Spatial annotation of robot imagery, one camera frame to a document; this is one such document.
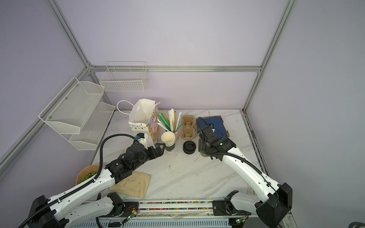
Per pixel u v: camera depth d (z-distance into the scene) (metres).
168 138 0.91
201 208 0.75
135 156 0.57
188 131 1.02
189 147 0.95
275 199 0.38
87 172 0.77
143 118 1.01
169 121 0.95
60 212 0.40
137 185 0.82
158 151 0.68
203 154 0.81
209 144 0.57
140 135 0.69
